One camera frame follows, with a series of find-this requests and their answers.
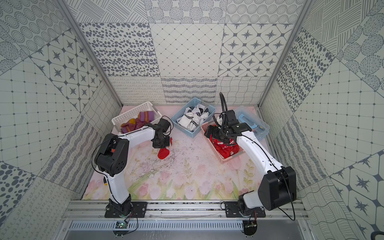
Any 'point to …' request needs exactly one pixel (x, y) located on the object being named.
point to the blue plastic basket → (187, 132)
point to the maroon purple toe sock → (131, 125)
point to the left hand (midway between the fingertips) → (170, 146)
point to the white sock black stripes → (190, 121)
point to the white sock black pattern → (202, 111)
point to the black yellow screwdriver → (105, 181)
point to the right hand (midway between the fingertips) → (211, 137)
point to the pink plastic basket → (220, 159)
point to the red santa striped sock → (225, 150)
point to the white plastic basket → (133, 113)
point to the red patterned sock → (164, 152)
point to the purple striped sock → (147, 116)
